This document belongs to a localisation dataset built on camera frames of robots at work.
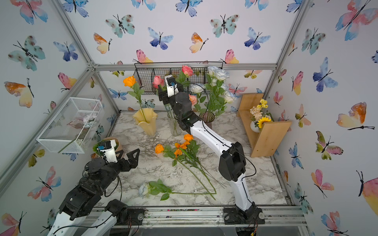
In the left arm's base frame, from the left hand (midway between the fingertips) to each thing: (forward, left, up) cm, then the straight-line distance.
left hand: (132, 149), depth 68 cm
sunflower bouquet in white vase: (+23, -67, -5) cm, 71 cm away
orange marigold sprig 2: (+11, -18, -24) cm, 32 cm away
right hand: (+27, -16, +19) cm, 36 cm away
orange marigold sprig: (+16, -22, -24) cm, 36 cm away
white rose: (+34, -39, +7) cm, 52 cm away
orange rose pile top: (+15, -26, -26) cm, 40 cm away
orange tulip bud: (+17, -17, -25) cm, 35 cm away
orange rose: (+14, -6, -24) cm, 28 cm away
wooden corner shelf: (+11, -69, -13) cm, 71 cm away
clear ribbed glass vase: (+28, -16, -20) cm, 38 cm away
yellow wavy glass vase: (+29, +2, -11) cm, 31 cm away
